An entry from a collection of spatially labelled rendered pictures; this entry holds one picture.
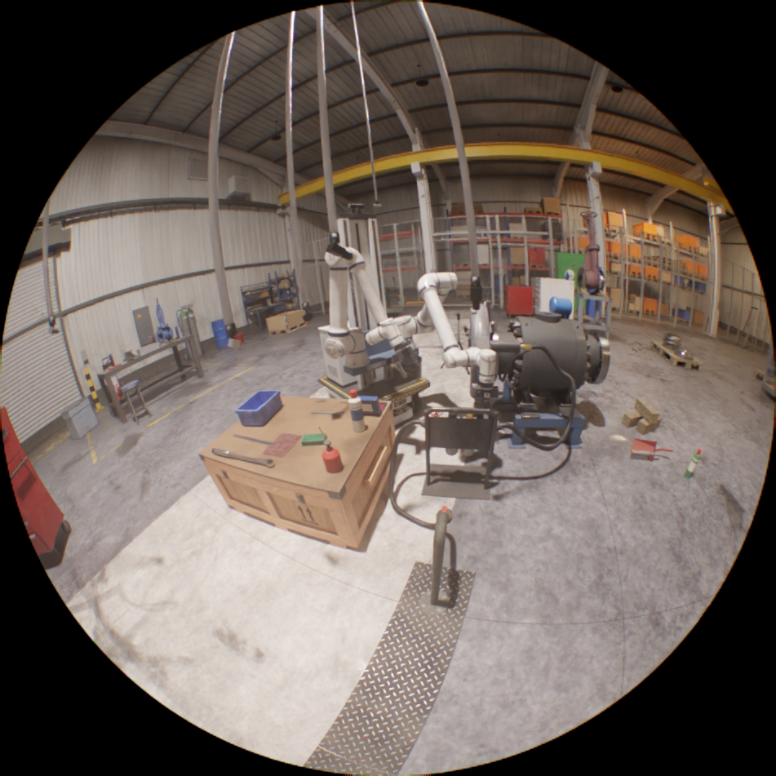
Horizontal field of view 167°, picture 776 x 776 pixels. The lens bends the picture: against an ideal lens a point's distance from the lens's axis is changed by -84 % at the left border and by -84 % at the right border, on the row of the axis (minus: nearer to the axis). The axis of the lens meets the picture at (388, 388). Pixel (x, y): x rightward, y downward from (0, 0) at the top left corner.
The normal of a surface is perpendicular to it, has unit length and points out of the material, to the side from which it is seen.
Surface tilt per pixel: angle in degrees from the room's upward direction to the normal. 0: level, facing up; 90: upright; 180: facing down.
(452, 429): 90
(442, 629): 0
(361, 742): 0
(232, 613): 0
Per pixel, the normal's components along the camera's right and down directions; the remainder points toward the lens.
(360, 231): 0.59, 0.27
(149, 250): 0.92, 0.07
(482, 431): -0.27, 0.41
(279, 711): -0.10, -0.91
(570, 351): -0.29, 0.02
